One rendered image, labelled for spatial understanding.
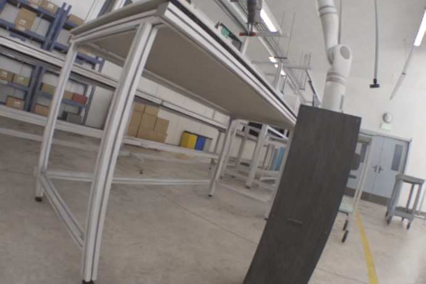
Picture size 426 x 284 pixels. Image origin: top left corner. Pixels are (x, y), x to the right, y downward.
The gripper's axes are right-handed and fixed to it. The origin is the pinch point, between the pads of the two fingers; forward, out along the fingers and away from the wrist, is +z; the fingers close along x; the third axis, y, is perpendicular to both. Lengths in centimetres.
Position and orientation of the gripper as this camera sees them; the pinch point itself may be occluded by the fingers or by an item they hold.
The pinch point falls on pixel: (250, 35)
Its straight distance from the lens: 116.3
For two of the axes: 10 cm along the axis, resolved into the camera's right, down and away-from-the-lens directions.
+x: 6.4, -2.1, 7.4
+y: 7.7, 1.8, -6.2
